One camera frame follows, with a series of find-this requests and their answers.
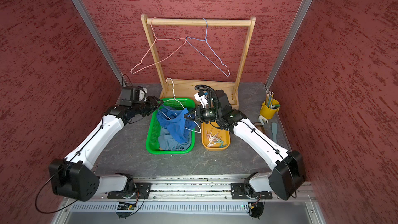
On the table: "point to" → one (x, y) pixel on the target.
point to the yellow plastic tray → (213, 137)
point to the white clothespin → (210, 144)
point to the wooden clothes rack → (182, 88)
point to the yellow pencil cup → (270, 107)
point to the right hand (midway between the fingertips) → (184, 120)
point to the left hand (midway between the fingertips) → (160, 106)
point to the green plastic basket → (152, 144)
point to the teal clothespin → (222, 145)
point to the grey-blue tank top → (166, 142)
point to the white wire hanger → (183, 107)
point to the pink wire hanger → (161, 57)
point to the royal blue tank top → (173, 120)
